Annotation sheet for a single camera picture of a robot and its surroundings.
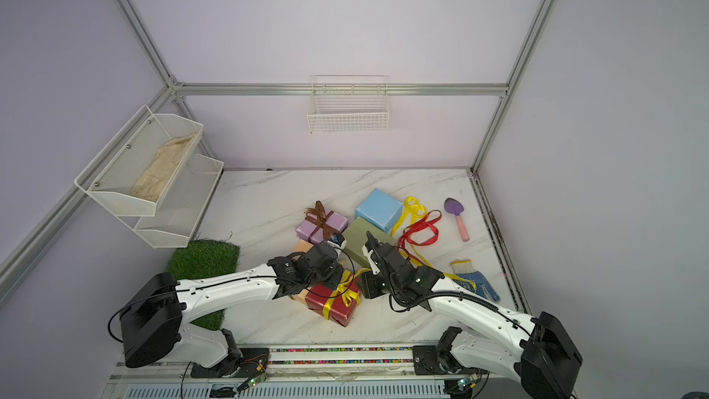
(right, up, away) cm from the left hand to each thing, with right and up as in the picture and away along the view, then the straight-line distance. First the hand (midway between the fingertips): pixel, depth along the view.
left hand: (339, 272), depth 83 cm
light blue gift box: (+14, +18, +15) cm, 27 cm away
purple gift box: (-8, +13, +10) cm, 18 cm away
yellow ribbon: (+3, -5, -6) cm, 9 cm away
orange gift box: (-13, +6, +7) cm, 16 cm away
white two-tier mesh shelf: (-56, +15, +7) cm, 58 cm away
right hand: (+8, -3, -4) cm, 9 cm away
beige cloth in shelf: (-52, +28, -6) cm, 60 cm away
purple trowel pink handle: (+44, +19, +24) cm, 54 cm away
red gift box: (-5, -5, -7) cm, 10 cm away
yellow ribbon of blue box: (+25, +14, +21) cm, 36 cm away
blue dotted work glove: (+42, -1, +8) cm, 43 cm away
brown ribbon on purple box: (-8, +16, +12) cm, 22 cm away
